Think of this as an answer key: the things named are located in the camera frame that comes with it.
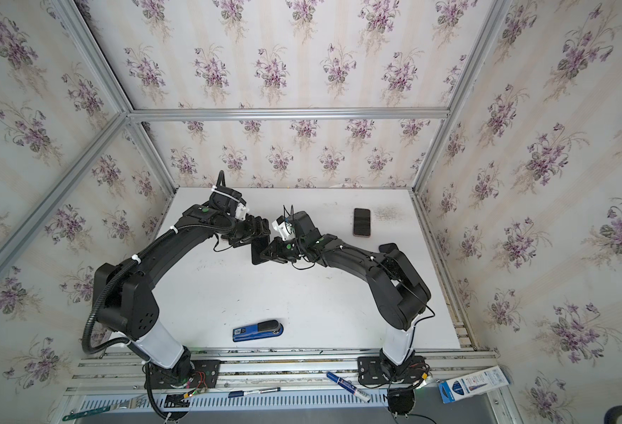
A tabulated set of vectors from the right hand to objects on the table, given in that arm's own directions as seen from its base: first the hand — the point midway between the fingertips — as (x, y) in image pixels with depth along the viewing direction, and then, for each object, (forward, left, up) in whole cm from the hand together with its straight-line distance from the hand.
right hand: (270, 252), depth 83 cm
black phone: (+6, +6, -5) cm, 10 cm away
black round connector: (-37, -38, -16) cm, 56 cm away
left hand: (+6, +3, +1) cm, 6 cm away
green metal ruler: (-41, +45, -13) cm, 62 cm away
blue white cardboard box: (-33, -58, -13) cm, 68 cm away
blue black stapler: (-20, +1, -11) cm, 23 cm away
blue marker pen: (-34, -24, -13) cm, 44 cm away
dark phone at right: (+24, -33, -14) cm, 44 cm away
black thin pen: (-36, +5, -14) cm, 39 cm away
